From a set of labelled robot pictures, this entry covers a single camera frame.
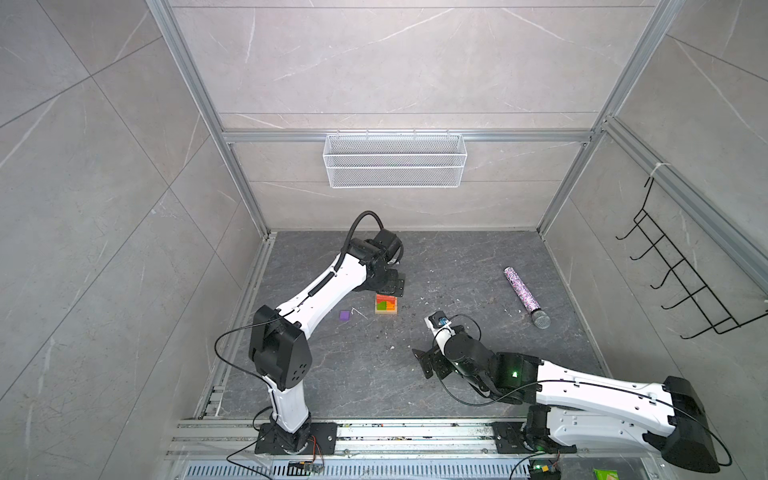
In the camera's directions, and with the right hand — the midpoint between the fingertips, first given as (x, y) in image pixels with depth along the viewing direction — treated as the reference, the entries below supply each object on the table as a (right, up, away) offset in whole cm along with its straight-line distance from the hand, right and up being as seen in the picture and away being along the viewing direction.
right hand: (427, 340), depth 75 cm
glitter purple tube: (+38, +2, +17) cm, 41 cm away
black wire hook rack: (+58, +13, -12) cm, 60 cm away
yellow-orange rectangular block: (-9, +5, +21) cm, 23 cm away
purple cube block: (-24, +2, +21) cm, 32 cm away
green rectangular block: (-12, +5, +20) cm, 24 cm away
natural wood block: (-11, +3, +21) cm, 24 cm away
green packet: (+41, -30, -6) cm, 51 cm away
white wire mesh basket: (-8, +54, +26) cm, 61 cm away
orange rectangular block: (-12, +10, +10) cm, 19 cm away
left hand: (-11, +14, +10) cm, 20 cm away
